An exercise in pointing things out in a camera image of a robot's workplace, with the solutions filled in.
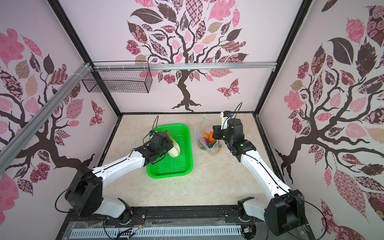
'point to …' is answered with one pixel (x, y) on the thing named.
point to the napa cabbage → (174, 152)
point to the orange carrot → (205, 135)
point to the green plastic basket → (169, 166)
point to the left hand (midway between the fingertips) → (172, 144)
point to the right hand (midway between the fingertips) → (214, 124)
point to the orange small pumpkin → (211, 138)
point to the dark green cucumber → (210, 145)
